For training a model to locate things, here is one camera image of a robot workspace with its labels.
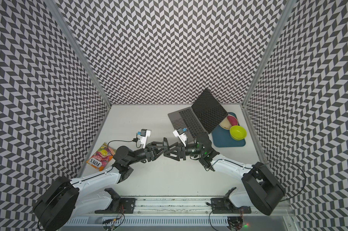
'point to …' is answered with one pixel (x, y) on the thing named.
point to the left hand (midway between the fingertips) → (167, 148)
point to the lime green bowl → (237, 133)
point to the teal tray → (221, 137)
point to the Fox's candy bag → (102, 157)
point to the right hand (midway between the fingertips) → (166, 155)
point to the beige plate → (225, 123)
